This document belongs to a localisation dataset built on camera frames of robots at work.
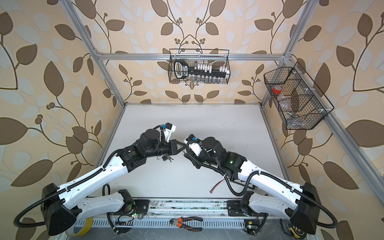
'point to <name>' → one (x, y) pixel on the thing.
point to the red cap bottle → (277, 90)
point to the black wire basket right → (300, 103)
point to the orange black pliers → (179, 222)
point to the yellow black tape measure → (293, 231)
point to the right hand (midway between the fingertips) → (187, 153)
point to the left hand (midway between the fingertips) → (188, 146)
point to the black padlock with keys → (166, 157)
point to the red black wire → (214, 186)
